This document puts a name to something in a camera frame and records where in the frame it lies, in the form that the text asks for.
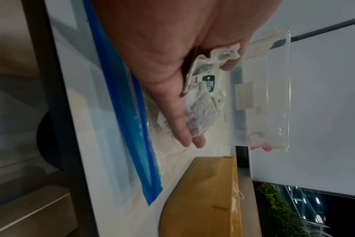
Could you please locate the yellow tray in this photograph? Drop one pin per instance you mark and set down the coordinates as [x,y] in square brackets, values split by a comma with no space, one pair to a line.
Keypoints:
[201,196]

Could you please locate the beige bench seat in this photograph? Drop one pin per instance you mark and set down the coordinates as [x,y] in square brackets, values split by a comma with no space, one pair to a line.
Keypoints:
[249,208]

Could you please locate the grey rectangular label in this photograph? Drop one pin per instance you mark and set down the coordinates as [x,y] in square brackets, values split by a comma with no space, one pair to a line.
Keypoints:
[244,96]

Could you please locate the person's black trousers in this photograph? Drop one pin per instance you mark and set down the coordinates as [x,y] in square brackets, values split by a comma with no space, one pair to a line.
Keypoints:
[48,143]

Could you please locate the tea bags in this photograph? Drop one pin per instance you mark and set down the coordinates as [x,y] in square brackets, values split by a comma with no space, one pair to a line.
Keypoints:
[203,106]
[237,196]
[163,122]

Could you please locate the white roller blind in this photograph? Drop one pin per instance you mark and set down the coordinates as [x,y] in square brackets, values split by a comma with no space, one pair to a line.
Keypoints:
[326,115]

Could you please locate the green hedge plant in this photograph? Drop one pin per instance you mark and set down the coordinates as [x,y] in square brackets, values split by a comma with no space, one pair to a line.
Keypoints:
[280,213]

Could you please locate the dark glass window pane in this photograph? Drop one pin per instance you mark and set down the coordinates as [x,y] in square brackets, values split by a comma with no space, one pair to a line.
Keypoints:
[326,208]

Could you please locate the person's left hand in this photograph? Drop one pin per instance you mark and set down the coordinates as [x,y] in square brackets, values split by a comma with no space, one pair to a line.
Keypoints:
[165,34]

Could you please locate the clear zip bag with tea bags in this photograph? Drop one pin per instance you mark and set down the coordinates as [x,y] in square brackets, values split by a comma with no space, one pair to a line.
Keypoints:
[122,92]

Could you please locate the clear storage box pink latches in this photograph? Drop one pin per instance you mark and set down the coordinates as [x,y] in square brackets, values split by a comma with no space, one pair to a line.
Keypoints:
[277,92]

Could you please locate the dark window strip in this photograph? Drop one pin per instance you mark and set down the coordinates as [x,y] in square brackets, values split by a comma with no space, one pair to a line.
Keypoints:
[242,157]

